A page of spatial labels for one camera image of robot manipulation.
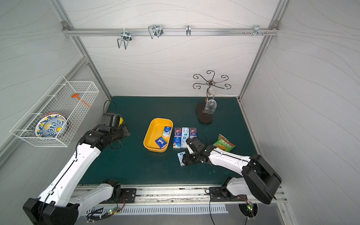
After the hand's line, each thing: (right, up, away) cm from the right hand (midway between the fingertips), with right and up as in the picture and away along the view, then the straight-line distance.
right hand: (186, 159), depth 85 cm
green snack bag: (+24, +8, +3) cm, 26 cm away
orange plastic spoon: (-63, +38, -7) cm, 74 cm away
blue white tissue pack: (-14, +16, +12) cm, 24 cm away
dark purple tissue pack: (+5, +15, +11) cm, 19 cm away
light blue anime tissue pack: (-4, +2, +1) cm, 4 cm away
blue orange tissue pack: (-6, +9, +6) cm, 12 cm away
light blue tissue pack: (-1, +14, +11) cm, 18 cm away
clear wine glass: (+15, +33, +1) cm, 37 cm away
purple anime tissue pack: (-6, +15, +11) cm, 20 cm away
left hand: (-34, +19, -9) cm, 40 cm away
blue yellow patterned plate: (-62, +23, -23) cm, 70 cm away
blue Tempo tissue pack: (-17, +9, +6) cm, 20 cm away
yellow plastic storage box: (-20, +13, +12) cm, 27 cm away
